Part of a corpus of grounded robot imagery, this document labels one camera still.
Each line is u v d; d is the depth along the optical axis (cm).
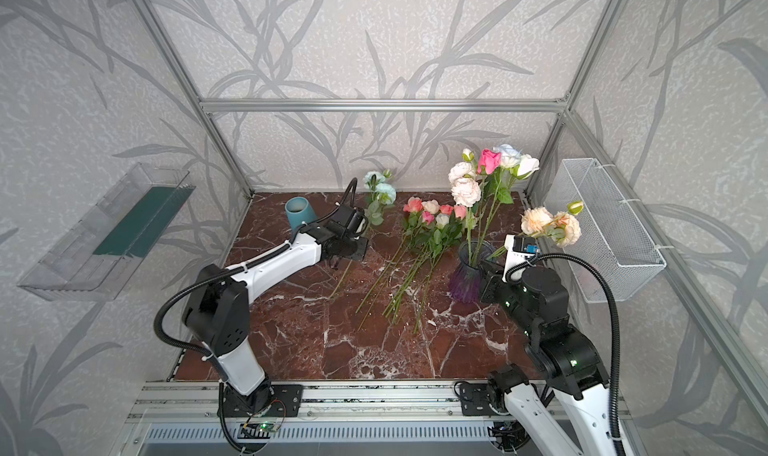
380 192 96
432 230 108
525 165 68
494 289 55
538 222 65
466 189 70
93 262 63
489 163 68
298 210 88
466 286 85
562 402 41
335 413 74
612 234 62
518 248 53
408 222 109
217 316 46
